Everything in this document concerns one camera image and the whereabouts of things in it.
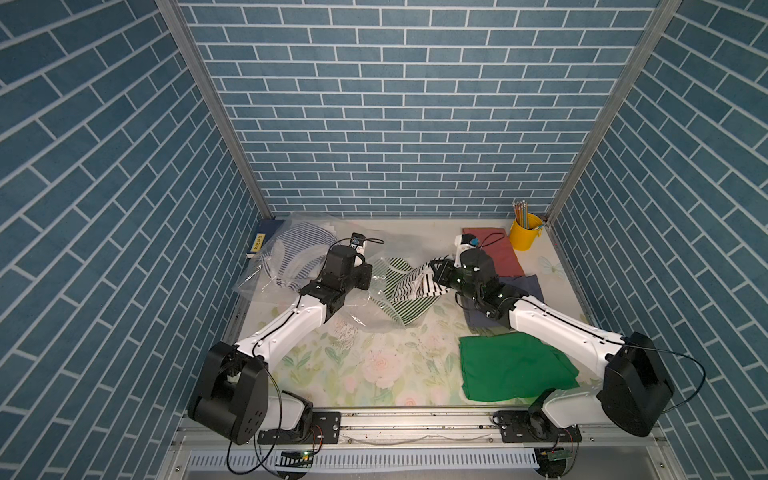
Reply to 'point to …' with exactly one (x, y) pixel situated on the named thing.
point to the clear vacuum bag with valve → (381, 308)
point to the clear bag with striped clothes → (290, 258)
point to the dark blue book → (266, 228)
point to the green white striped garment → (406, 311)
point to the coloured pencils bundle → (521, 213)
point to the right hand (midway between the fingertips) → (433, 263)
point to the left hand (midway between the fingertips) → (372, 263)
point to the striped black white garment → (422, 283)
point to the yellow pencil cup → (522, 238)
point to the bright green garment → (510, 366)
